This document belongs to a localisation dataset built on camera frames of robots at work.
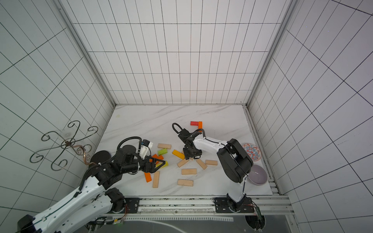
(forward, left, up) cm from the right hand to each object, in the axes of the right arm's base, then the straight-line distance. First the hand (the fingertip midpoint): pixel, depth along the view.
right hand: (192, 151), depth 92 cm
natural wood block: (-8, 0, +8) cm, 12 cm away
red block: (+23, -1, 0) cm, 23 cm away
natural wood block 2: (-18, +20, 0) cm, 27 cm away
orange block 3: (-18, +24, +1) cm, 30 cm away
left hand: (-15, +17, +14) cm, 27 cm away
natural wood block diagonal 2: (-8, -6, 0) cm, 10 cm away
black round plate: (-8, +57, +4) cm, 57 cm away
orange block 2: (-5, +23, +1) cm, 23 cm away
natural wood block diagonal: (-8, +6, 0) cm, 10 cm away
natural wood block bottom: (-19, +3, 0) cm, 19 cm away
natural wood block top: (+3, +19, +1) cm, 19 cm away
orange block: (+22, -5, 0) cm, 23 cm away
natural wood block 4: (-12, +1, -1) cm, 12 cm away
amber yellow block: (-2, +9, -1) cm, 9 cm away
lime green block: (-1, +19, +1) cm, 19 cm away
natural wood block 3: (-6, -12, 0) cm, 14 cm away
